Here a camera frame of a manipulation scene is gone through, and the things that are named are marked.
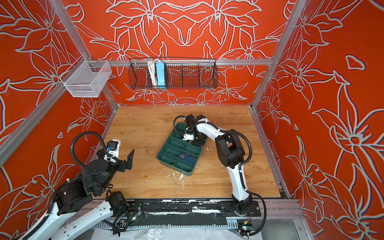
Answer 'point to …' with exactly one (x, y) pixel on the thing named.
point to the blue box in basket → (161, 79)
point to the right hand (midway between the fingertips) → (198, 141)
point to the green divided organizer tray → (178, 154)
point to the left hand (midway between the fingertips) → (122, 148)
